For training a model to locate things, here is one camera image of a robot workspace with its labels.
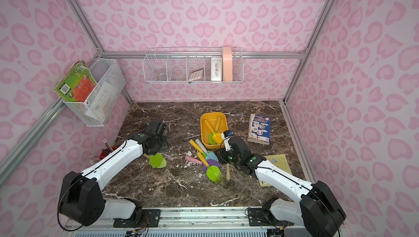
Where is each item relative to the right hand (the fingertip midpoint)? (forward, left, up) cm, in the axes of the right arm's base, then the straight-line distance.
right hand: (217, 151), depth 82 cm
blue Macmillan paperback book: (+20, -25, -9) cm, 34 cm away
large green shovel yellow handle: (-7, +2, -10) cm, 12 cm away
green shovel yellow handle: (+12, +4, -10) cm, 16 cm away
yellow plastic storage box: (+29, +5, -10) cm, 31 cm away
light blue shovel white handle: (+2, +4, -9) cm, 10 cm away
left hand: (+5, +29, 0) cm, 29 cm away
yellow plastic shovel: (+15, 0, -11) cm, 19 cm away
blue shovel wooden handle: (-7, -5, -10) cm, 13 cm away
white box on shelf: (+41, +1, +20) cm, 46 cm away
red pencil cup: (-1, +56, +1) cm, 56 cm away
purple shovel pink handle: (-2, +3, -9) cm, 10 cm away
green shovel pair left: (0, +34, -11) cm, 36 cm away
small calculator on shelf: (+40, +12, +17) cm, 45 cm away
